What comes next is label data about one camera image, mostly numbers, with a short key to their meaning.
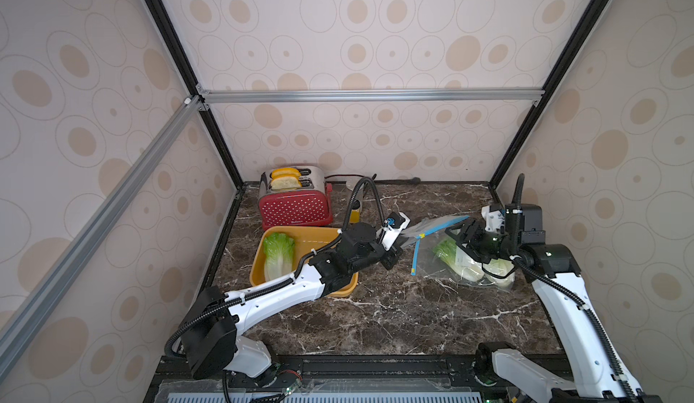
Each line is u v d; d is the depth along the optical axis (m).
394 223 0.60
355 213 0.96
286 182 0.94
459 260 0.88
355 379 0.73
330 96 0.91
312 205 0.96
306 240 1.00
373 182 1.18
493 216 0.66
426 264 0.88
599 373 0.38
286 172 0.95
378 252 0.56
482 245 0.62
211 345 0.39
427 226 0.71
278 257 0.86
